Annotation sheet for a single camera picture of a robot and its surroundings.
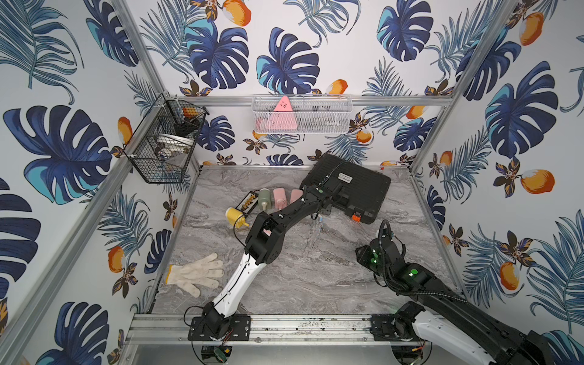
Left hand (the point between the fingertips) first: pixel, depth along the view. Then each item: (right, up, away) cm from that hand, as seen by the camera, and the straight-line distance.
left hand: (320, 202), depth 100 cm
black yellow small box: (-33, 0, +5) cm, 33 cm away
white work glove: (-46, -26, -14) cm, 54 cm away
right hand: (+12, -17, -17) cm, 27 cm away
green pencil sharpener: (-24, +1, +1) cm, 24 cm away
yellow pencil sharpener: (-38, -7, +3) cm, 39 cm away
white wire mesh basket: (-5, +36, -8) cm, 37 cm away
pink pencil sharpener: (-18, +2, 0) cm, 18 cm away
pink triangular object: (-16, +34, -9) cm, 39 cm away
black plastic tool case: (+17, +4, +3) cm, 18 cm away
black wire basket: (-61, +20, -16) cm, 66 cm away
